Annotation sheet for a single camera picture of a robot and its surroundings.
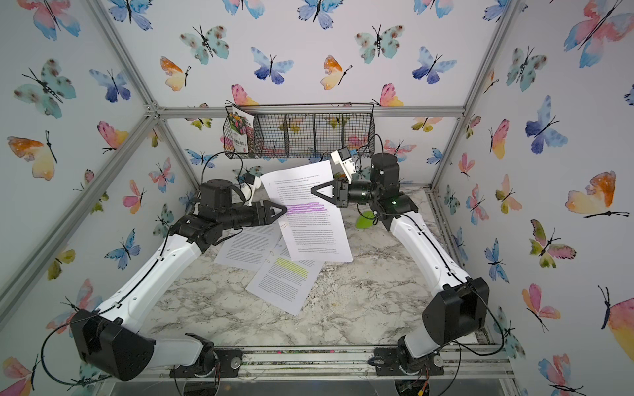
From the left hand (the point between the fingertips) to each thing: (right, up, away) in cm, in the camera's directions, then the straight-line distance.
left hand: (281, 208), depth 73 cm
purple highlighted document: (+9, -6, -3) cm, 11 cm away
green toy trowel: (+29, -6, +37) cm, 48 cm away
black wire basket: (+5, +31, +25) cm, 40 cm away
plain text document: (-17, -15, +26) cm, 35 cm away
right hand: (+11, +5, -8) cm, 14 cm away
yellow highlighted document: (-3, -27, +18) cm, 33 cm away
